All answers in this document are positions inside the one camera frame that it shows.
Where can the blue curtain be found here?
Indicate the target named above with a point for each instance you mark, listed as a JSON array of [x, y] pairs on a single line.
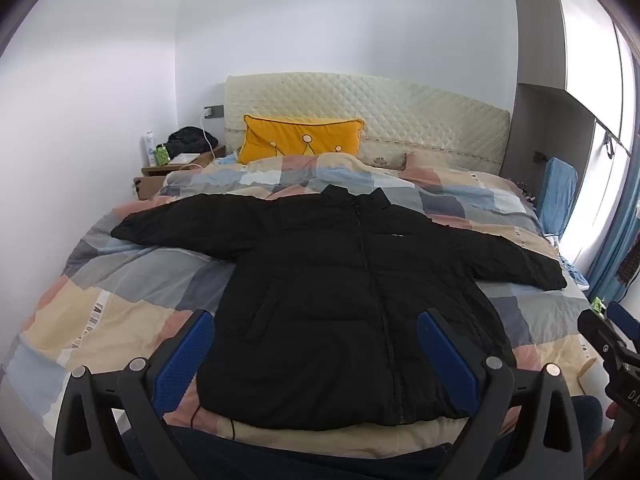
[[617, 240]]

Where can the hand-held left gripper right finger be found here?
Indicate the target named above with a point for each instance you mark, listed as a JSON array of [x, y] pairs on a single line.
[[448, 360]]

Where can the grey wall socket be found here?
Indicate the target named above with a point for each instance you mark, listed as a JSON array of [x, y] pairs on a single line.
[[215, 111]]

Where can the black puffer jacket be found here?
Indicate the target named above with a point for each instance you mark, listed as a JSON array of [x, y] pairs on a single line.
[[320, 305]]

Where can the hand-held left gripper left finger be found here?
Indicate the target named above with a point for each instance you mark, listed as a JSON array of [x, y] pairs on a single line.
[[184, 356]]

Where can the wooden nightstand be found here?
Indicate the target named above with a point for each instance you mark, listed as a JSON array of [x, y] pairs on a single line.
[[150, 182]]

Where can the white flat device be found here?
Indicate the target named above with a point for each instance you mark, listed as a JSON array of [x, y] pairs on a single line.
[[184, 158]]

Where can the grey wardrobe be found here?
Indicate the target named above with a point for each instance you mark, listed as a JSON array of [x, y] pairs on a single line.
[[550, 60]]

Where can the black wall plug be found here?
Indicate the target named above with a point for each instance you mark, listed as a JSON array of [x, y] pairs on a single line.
[[539, 156]]

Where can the black hook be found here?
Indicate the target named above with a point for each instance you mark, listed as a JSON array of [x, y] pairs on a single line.
[[611, 144]]

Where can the person's right hand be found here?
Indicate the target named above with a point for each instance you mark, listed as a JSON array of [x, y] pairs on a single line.
[[602, 447]]

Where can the yellow crown cushion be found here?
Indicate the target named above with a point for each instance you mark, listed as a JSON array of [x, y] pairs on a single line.
[[295, 140]]

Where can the beige floral pillow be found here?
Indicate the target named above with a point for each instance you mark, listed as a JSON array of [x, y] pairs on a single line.
[[382, 156]]

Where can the patchwork checked quilt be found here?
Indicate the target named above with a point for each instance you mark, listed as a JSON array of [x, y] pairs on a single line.
[[130, 285]]

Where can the white spray bottle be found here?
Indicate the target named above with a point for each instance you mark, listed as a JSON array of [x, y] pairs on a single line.
[[149, 147]]

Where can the cream quilted headboard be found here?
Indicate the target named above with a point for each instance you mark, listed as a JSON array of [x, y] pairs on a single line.
[[430, 115]]

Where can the dark patterned cloth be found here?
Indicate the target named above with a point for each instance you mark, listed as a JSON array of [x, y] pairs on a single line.
[[629, 265]]

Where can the green box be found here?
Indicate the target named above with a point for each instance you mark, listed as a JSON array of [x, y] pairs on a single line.
[[162, 155]]

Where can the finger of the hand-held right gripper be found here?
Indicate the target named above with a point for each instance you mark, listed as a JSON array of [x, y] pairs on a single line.
[[597, 331], [625, 317]]

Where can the black bag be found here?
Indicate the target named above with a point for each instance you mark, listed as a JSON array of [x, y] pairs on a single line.
[[190, 141]]

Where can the blue covered chair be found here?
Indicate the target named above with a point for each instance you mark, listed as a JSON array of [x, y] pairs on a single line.
[[557, 195]]

